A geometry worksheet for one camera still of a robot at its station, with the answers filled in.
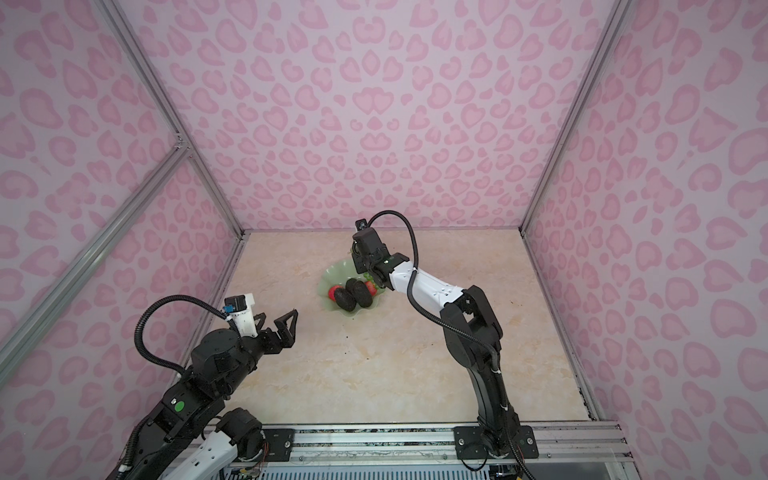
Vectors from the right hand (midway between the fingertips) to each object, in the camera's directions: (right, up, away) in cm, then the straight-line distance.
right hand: (365, 247), depth 93 cm
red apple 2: (+2, -13, +4) cm, 13 cm away
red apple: (-12, -14, +4) cm, 19 cm away
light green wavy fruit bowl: (-10, -9, +11) cm, 18 cm away
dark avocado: (-6, -16, 0) cm, 17 cm away
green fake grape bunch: (+3, -8, -13) cm, 16 cm away
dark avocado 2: (-2, -13, 0) cm, 14 cm away
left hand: (-17, -15, -23) cm, 32 cm away
